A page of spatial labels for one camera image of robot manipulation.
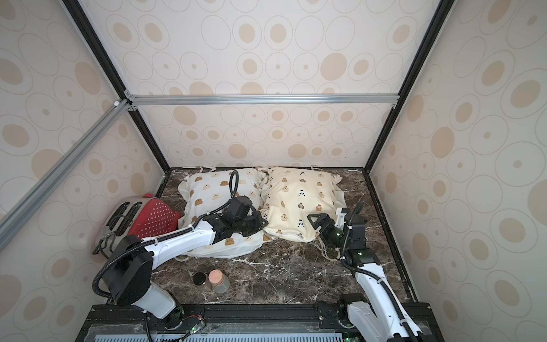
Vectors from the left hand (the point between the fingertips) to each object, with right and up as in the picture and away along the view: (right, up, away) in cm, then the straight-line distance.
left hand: (275, 222), depth 82 cm
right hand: (+17, 0, -2) cm, 17 cm away
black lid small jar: (-26, -19, -9) cm, 33 cm away
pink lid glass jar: (-19, -19, -9) cm, 28 cm away
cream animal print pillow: (+6, +10, +11) cm, 16 cm away
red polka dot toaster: (-49, +3, -3) cm, 49 cm away
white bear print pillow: (-32, +12, +15) cm, 37 cm away
